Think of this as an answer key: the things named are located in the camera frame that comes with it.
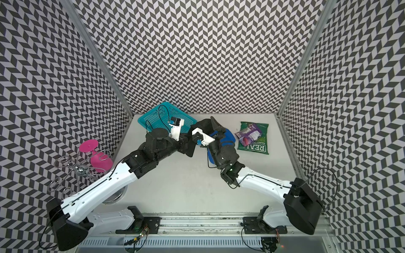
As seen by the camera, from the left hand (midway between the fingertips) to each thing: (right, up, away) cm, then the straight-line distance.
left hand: (191, 137), depth 70 cm
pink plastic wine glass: (-44, -12, +5) cm, 46 cm away
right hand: (+7, +6, -2) cm, 10 cm away
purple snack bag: (+33, 0, +30) cm, 44 cm away
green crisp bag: (+40, -7, +27) cm, 48 cm away
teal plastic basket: (-20, +10, +18) cm, 29 cm away
